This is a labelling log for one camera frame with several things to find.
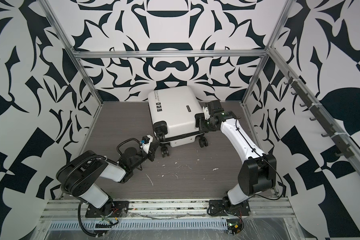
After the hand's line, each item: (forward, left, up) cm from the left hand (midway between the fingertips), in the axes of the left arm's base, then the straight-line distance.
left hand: (159, 140), depth 85 cm
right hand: (+6, -25, +6) cm, 26 cm away
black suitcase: (+14, -8, +9) cm, 18 cm away
